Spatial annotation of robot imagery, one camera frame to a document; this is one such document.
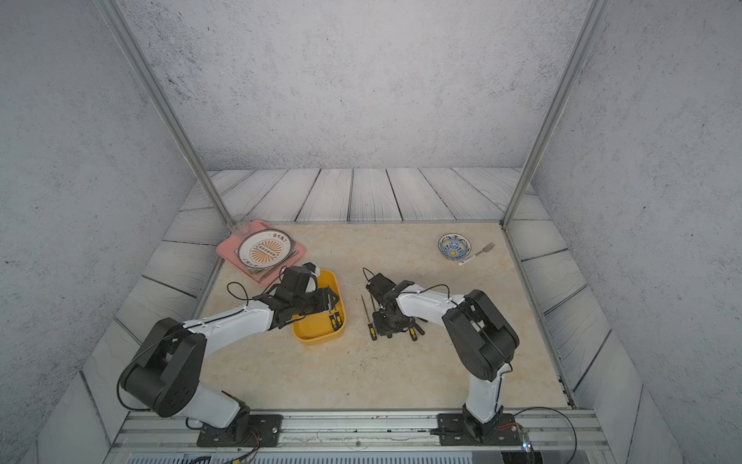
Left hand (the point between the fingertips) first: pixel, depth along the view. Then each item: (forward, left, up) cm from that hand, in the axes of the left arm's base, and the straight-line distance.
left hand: (337, 299), depth 90 cm
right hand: (-7, -15, -7) cm, 18 cm away
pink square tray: (+27, +44, -6) cm, 52 cm away
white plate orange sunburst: (+26, +30, -6) cm, 40 cm away
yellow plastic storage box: (-6, +7, -7) cm, 11 cm away
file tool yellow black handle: (-4, +1, -6) cm, 7 cm away
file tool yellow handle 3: (-7, -25, -8) cm, 28 cm away
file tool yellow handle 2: (-9, -23, -6) cm, 25 cm away
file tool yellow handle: (-8, -10, -6) cm, 15 cm away
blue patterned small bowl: (+25, -42, -5) cm, 50 cm away
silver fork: (+25, -54, -7) cm, 60 cm away
